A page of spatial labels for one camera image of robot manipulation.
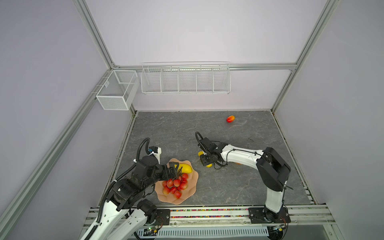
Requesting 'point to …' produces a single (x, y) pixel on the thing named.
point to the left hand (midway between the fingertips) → (170, 167)
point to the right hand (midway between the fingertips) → (205, 160)
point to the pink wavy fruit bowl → (186, 193)
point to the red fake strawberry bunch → (175, 185)
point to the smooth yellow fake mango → (186, 169)
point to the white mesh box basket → (119, 90)
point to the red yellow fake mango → (230, 119)
